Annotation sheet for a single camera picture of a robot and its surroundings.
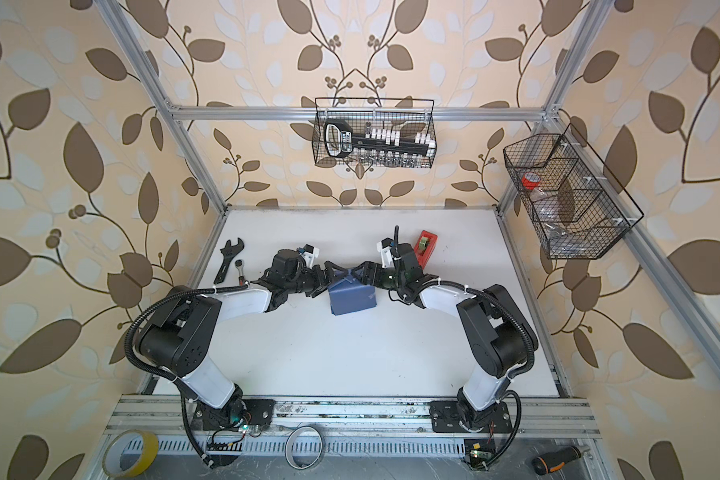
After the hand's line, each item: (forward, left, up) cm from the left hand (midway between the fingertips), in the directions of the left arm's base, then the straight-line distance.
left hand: (343, 276), depth 89 cm
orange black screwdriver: (-42, -52, -9) cm, 67 cm away
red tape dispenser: (+15, -26, -5) cm, 31 cm away
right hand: (+1, -5, -1) cm, 5 cm away
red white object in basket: (+18, -51, +23) cm, 59 cm away
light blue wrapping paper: (-5, -3, -1) cm, 6 cm away
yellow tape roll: (-43, +49, -7) cm, 66 cm away
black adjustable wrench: (+16, +45, -12) cm, 49 cm away
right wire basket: (+15, -62, +21) cm, 67 cm away
